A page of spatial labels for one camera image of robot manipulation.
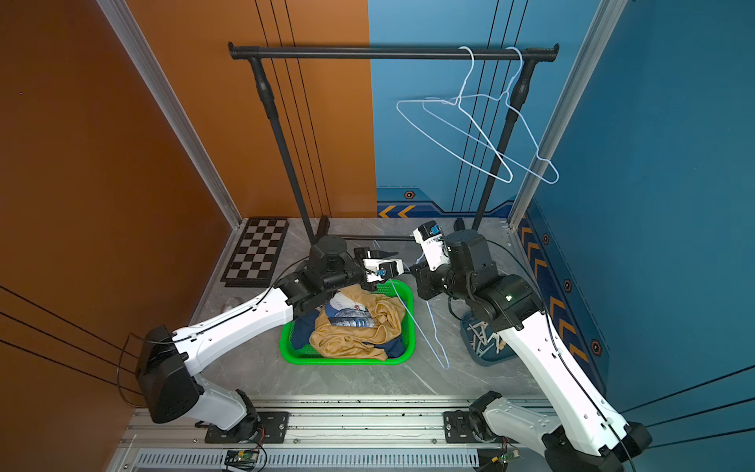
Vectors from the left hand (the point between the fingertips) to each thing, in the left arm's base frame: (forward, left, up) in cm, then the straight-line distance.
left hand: (396, 250), depth 71 cm
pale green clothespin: (-9, -26, -29) cm, 40 cm away
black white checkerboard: (+19, +50, -28) cm, 60 cm away
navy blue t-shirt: (-7, +14, -18) cm, 24 cm away
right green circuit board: (-39, -27, -29) cm, 56 cm away
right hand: (-6, -4, +2) cm, 8 cm away
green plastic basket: (-16, +26, -30) cm, 43 cm away
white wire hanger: (-7, -9, -30) cm, 32 cm away
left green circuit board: (-39, +37, -33) cm, 63 cm away
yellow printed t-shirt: (-7, +2, -21) cm, 22 cm away
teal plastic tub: (-11, -23, -30) cm, 39 cm away
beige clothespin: (-14, -25, -29) cm, 41 cm away
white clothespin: (-9, -31, -30) cm, 44 cm away
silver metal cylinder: (-1, +51, -27) cm, 58 cm away
